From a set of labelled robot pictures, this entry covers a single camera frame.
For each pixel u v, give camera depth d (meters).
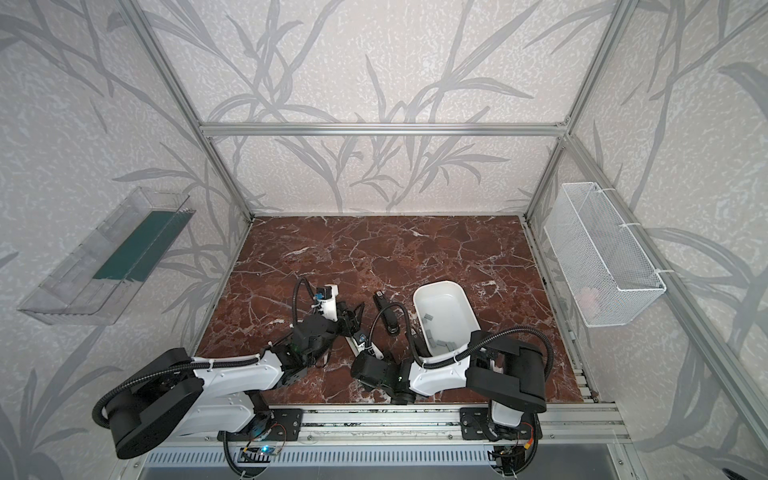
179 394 0.43
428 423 0.75
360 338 0.73
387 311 0.93
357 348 0.74
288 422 0.74
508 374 0.45
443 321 0.92
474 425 0.73
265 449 0.71
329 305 0.74
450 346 0.87
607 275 0.61
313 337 0.63
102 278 0.64
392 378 0.64
